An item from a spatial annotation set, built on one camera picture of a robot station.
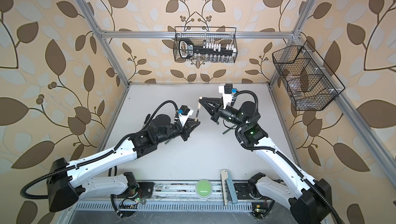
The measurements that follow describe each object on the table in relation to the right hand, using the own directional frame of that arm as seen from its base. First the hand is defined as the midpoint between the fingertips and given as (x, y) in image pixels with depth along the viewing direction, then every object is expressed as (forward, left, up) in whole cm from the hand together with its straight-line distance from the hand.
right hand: (201, 102), depth 61 cm
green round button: (-24, 0, -37) cm, 45 cm away
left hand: (-2, +1, -11) cm, 11 cm away
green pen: (+8, -16, -39) cm, 43 cm away
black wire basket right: (+12, -53, -5) cm, 54 cm away
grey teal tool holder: (-20, -11, -35) cm, 42 cm away
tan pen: (-2, +3, -9) cm, 10 cm away
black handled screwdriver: (+18, +37, -39) cm, 56 cm away
